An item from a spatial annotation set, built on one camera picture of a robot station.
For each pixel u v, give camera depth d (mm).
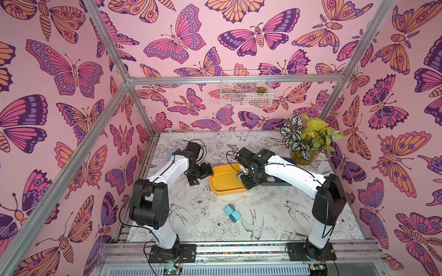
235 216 817
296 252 732
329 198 452
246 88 961
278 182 574
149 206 464
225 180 962
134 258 734
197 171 764
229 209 848
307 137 848
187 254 735
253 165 597
